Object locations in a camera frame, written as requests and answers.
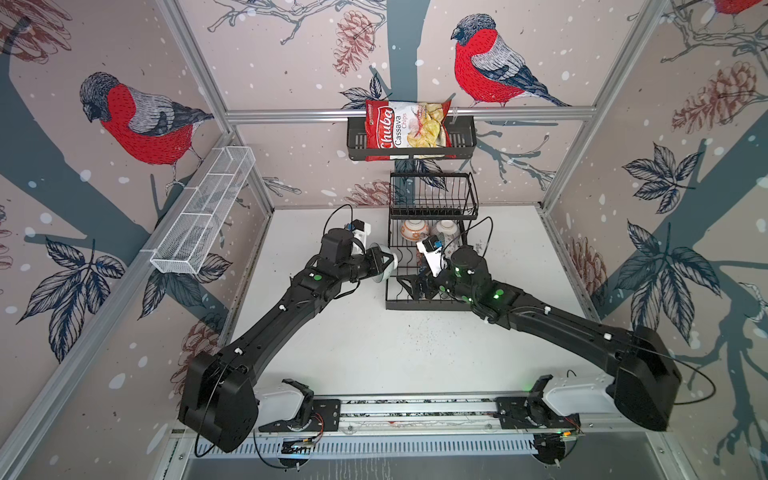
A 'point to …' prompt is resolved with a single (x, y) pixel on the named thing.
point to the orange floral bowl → (414, 229)
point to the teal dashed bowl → (385, 274)
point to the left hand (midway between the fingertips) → (394, 257)
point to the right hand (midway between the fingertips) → (404, 274)
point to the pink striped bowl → (450, 233)
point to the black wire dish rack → (429, 196)
